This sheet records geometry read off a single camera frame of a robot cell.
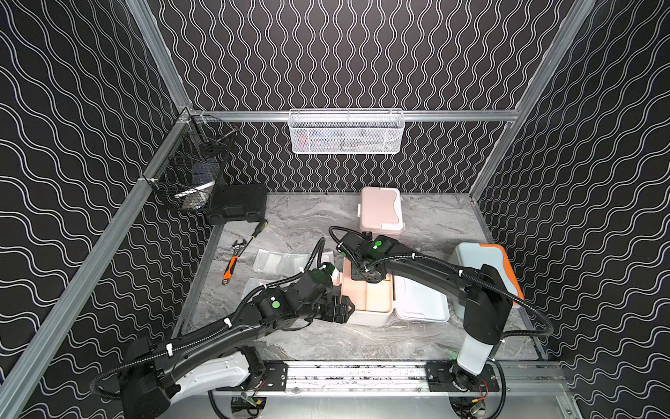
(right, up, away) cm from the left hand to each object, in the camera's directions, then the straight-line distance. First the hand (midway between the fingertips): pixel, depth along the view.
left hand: (345, 304), depth 72 cm
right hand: (+6, +6, +13) cm, 15 cm away
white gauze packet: (-28, +8, +26) cm, 39 cm away
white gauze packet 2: (-19, +7, +28) cm, 35 cm away
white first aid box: (+18, 0, +6) cm, 19 cm away
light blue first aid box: (+41, +12, +11) cm, 44 cm away
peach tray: (+7, 0, +7) cm, 10 cm away
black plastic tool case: (-44, +31, +38) cm, 66 cm away
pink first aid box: (+13, +27, +23) cm, 38 cm away
